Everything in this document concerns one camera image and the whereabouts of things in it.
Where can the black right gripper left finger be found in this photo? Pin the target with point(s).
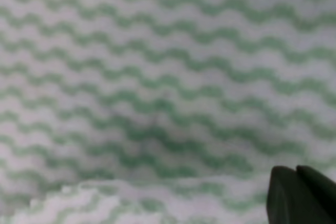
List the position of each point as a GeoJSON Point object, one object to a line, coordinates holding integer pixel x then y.
{"type": "Point", "coordinates": [289, 200]}

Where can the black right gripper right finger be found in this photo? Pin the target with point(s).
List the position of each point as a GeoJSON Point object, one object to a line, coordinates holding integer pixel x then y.
{"type": "Point", "coordinates": [321, 186]}

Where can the green wavy striped towel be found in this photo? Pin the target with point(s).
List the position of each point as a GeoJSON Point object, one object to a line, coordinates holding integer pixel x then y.
{"type": "Point", "coordinates": [161, 111]}

